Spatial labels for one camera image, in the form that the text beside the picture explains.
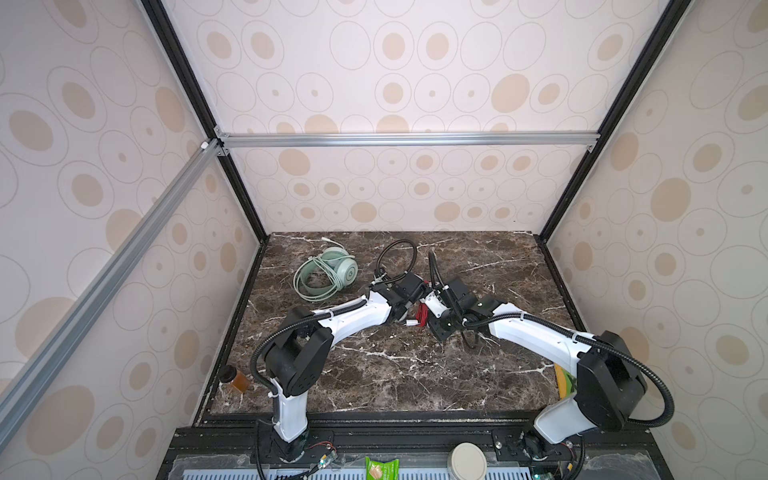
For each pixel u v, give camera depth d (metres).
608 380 0.43
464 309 0.65
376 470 0.69
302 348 0.49
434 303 0.77
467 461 0.66
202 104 0.82
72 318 0.50
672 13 0.68
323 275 1.04
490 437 0.76
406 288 0.71
